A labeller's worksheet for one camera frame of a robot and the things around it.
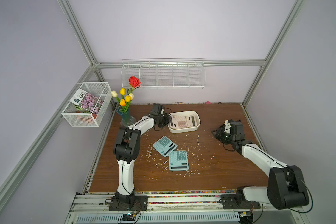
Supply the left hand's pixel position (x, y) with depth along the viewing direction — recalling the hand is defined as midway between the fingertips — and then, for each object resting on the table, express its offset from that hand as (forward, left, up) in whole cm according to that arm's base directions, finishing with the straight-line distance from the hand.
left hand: (172, 120), depth 99 cm
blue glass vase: (+3, +33, 0) cm, 33 cm away
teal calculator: (-16, +7, -7) cm, 19 cm away
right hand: (-13, -25, +3) cm, 28 cm away
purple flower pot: (-5, +47, +26) cm, 54 cm away
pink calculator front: (+2, -6, -5) cm, 8 cm away
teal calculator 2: (-27, -2, -7) cm, 28 cm away
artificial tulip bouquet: (+1, +28, +20) cm, 35 cm away
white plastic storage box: (-5, -10, -6) cm, 13 cm away
